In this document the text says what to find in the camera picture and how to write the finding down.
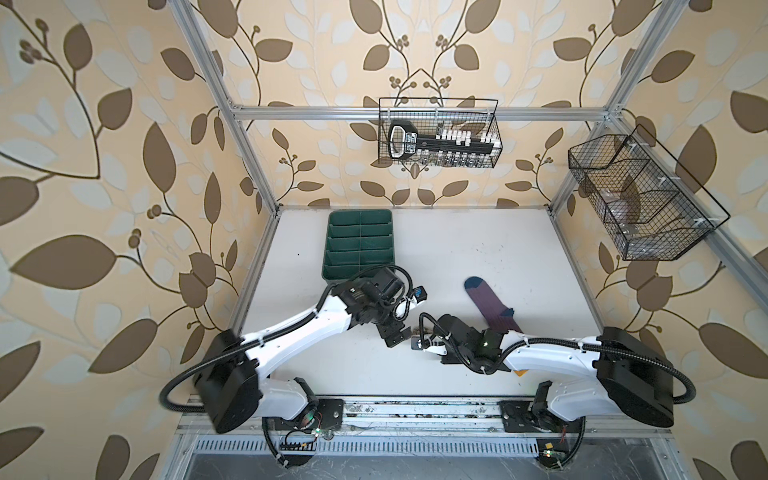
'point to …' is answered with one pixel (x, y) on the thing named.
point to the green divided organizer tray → (357, 240)
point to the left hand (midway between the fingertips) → (405, 317)
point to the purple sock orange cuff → (490, 308)
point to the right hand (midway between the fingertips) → (439, 336)
